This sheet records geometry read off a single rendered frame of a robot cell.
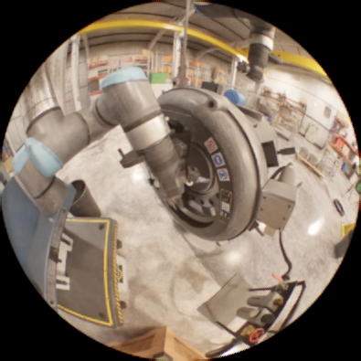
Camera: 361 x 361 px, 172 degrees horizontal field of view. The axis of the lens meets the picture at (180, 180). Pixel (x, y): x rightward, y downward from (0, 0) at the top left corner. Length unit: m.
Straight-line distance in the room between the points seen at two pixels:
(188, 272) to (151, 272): 0.28
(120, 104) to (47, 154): 0.15
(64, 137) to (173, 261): 0.95
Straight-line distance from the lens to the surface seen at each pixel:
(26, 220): 0.65
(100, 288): 0.76
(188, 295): 0.99
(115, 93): 0.23
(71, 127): 0.25
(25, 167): 0.51
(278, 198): 0.32
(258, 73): 0.49
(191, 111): 0.34
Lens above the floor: 0.97
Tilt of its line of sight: 44 degrees down
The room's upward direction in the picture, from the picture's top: 5 degrees clockwise
